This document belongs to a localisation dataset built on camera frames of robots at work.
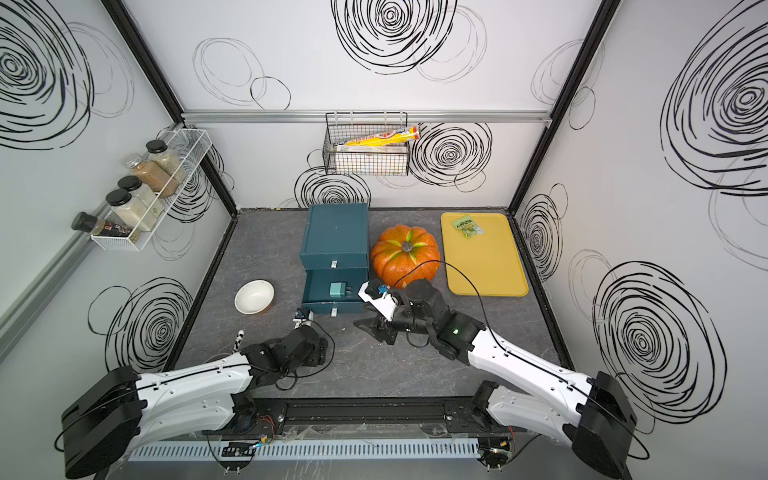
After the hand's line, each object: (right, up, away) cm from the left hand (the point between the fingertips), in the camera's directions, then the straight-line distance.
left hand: (319, 346), depth 85 cm
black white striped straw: (-18, +6, -10) cm, 22 cm away
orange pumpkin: (+25, +26, +6) cm, 37 cm away
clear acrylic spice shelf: (-43, +61, +8) cm, 75 cm away
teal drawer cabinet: (+6, +28, -6) cm, 30 cm away
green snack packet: (+51, +36, +30) cm, 69 cm away
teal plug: (+6, +16, +1) cm, 17 cm away
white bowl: (-22, +13, +8) cm, 27 cm away
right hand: (+13, +13, -17) cm, 25 cm away
